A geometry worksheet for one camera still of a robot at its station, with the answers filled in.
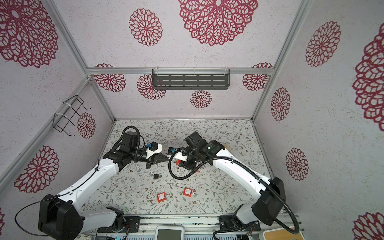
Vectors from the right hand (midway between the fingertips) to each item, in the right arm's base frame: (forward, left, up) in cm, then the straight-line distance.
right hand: (181, 158), depth 75 cm
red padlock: (-6, 0, +8) cm, 10 cm away
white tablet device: (-29, +4, -17) cm, 34 cm away
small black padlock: (-1, +17, -20) cm, 26 cm away
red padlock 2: (-10, -3, -20) cm, 22 cm away
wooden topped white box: (-28, -47, -18) cm, 58 cm away
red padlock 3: (-13, +11, -19) cm, 26 cm away
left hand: (-2, +6, +1) cm, 7 cm away
